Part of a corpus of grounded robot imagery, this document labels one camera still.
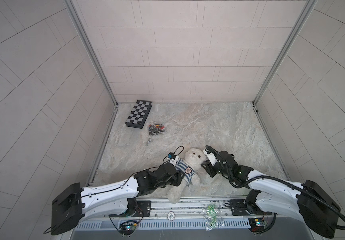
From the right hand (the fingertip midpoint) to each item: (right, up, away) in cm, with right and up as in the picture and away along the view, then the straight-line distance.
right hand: (201, 166), depth 82 cm
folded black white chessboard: (-41, +28, +23) cm, 55 cm away
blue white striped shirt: (-10, +1, -5) cm, 12 cm away
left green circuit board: (-35, -20, -17) cm, 44 cm away
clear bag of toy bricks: (-29, +19, +17) cm, 39 cm away
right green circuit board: (+23, -22, -14) cm, 35 cm away
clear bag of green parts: (+4, -19, -14) cm, 24 cm away
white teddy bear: (-3, +5, -3) cm, 7 cm away
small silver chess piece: (-32, +11, +12) cm, 36 cm away
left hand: (-9, -3, -7) cm, 11 cm away
